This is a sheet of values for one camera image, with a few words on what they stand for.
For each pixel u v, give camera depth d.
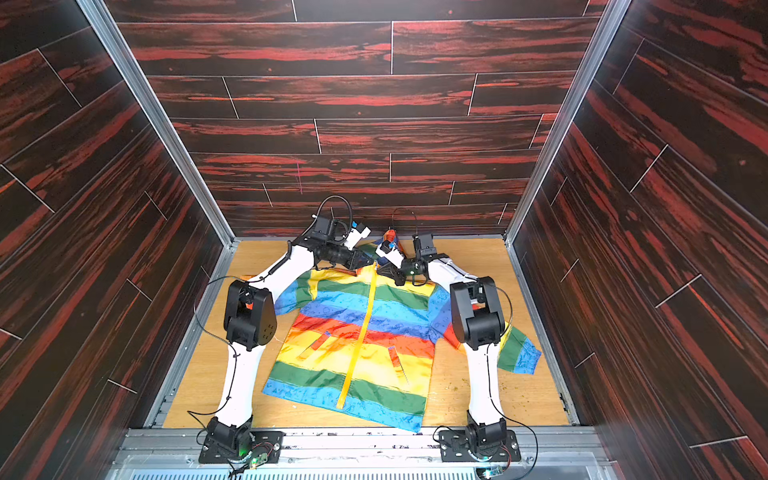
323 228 0.81
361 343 0.91
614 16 0.66
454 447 0.73
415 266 0.81
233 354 0.61
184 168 0.96
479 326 0.59
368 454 0.74
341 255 0.86
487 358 0.60
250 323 0.60
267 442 0.74
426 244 0.84
